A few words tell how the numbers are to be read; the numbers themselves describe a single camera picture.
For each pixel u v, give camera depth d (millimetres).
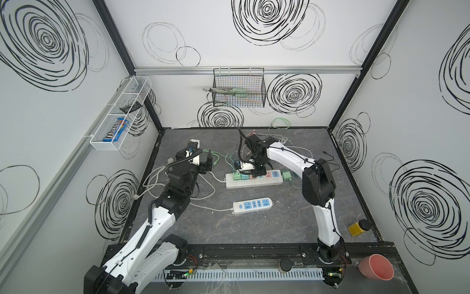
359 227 735
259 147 678
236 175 910
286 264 633
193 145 599
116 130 709
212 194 896
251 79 937
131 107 754
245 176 910
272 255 752
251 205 846
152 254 561
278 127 1233
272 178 937
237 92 907
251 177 911
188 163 477
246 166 823
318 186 540
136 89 913
